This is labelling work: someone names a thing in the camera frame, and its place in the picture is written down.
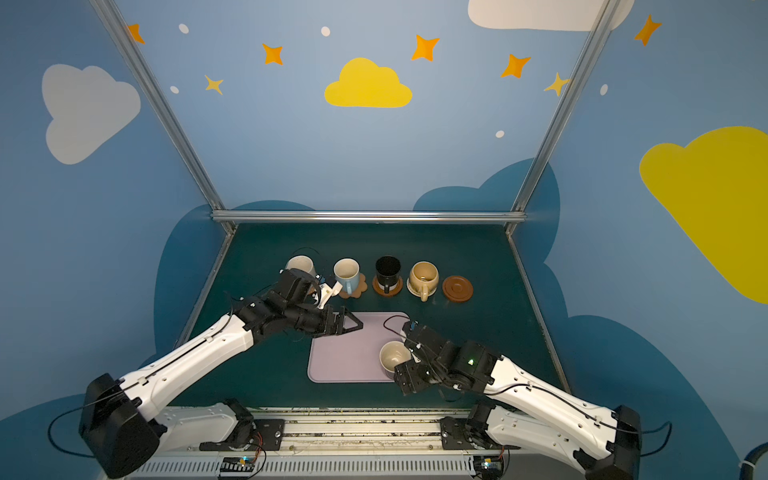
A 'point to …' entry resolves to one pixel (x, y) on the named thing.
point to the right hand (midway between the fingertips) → (411, 369)
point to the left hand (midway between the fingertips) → (352, 324)
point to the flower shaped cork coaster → (362, 288)
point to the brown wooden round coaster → (457, 289)
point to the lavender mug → (392, 354)
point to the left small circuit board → (237, 467)
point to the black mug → (387, 272)
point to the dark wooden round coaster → (394, 289)
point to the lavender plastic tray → (354, 355)
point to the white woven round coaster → (409, 288)
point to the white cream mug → (301, 262)
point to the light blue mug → (347, 273)
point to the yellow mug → (424, 277)
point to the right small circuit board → (491, 466)
